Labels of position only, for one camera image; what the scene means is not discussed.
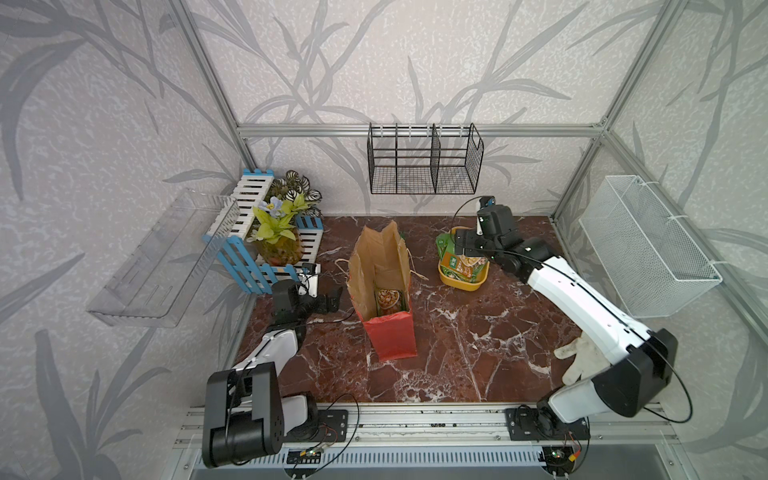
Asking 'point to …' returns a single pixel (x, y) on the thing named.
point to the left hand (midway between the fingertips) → (326, 284)
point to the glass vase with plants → (276, 233)
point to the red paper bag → (380, 280)
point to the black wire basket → (424, 159)
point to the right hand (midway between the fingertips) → (469, 234)
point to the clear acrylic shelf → (156, 284)
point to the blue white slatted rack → (228, 238)
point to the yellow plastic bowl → (467, 286)
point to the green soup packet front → (390, 301)
